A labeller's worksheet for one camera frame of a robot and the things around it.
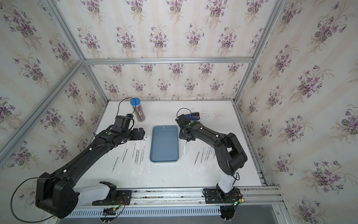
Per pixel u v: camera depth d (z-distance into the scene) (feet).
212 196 2.39
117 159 2.85
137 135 2.41
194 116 3.59
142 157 2.88
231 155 1.54
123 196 2.40
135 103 3.07
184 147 2.89
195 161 2.82
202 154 2.94
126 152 2.96
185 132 2.16
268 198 2.43
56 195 1.26
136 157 2.88
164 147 2.97
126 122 2.10
